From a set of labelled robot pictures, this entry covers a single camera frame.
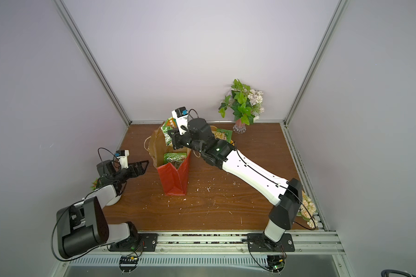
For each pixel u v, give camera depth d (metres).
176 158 0.95
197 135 0.49
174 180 0.82
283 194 0.42
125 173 0.77
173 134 0.65
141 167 0.81
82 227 0.44
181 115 0.56
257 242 0.73
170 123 0.67
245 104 0.84
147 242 0.73
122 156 0.78
